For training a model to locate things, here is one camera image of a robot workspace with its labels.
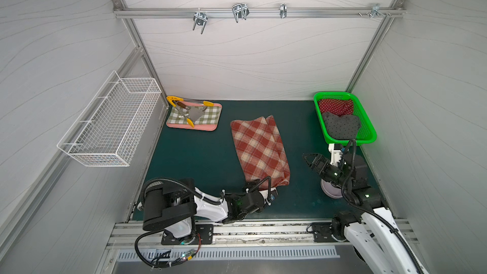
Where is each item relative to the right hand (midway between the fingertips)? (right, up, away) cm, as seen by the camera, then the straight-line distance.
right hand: (307, 159), depth 76 cm
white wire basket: (-75, +11, -8) cm, 77 cm away
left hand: (-19, -14, +7) cm, 25 cm away
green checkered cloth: (-47, +18, +38) cm, 63 cm away
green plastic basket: (+38, +9, +23) cm, 45 cm away
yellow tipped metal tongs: (-71, +29, +41) cm, 87 cm away
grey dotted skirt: (+26, +12, +21) cm, 36 cm away
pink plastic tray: (-53, +12, +32) cm, 63 cm away
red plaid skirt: (-17, 0, +20) cm, 26 cm away
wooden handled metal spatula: (-58, +20, +38) cm, 72 cm away
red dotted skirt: (+28, +24, +32) cm, 49 cm away
